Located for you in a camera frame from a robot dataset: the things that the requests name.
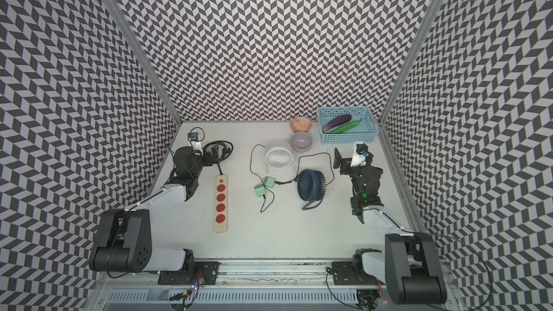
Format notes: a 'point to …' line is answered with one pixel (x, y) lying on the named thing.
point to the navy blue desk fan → (312, 186)
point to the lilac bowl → (301, 142)
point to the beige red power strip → (221, 204)
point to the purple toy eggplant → (337, 120)
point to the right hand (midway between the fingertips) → (347, 150)
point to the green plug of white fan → (260, 190)
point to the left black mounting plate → (204, 271)
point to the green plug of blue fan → (269, 181)
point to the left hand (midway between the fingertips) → (204, 147)
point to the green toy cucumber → (345, 127)
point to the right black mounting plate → (343, 274)
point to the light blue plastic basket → (366, 130)
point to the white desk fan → (279, 155)
